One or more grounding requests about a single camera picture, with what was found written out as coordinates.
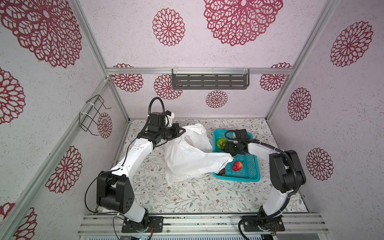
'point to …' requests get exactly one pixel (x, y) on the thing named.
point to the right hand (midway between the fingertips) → (230, 145)
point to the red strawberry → (237, 166)
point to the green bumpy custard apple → (221, 143)
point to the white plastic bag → (191, 155)
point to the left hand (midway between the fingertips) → (185, 132)
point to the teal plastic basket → (243, 167)
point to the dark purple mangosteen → (222, 172)
